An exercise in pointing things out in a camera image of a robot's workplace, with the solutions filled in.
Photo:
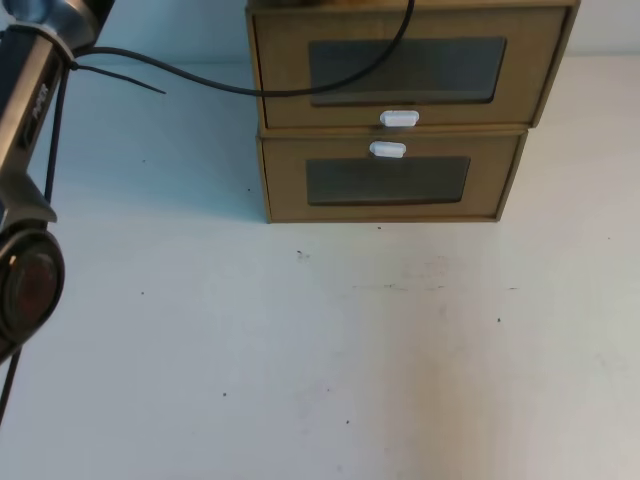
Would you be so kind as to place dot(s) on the cardboard shoebox drawer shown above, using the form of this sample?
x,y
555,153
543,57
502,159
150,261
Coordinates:
x,y
340,64
285,175

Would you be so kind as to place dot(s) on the lower cardboard box shell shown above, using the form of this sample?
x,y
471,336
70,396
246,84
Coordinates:
x,y
507,200

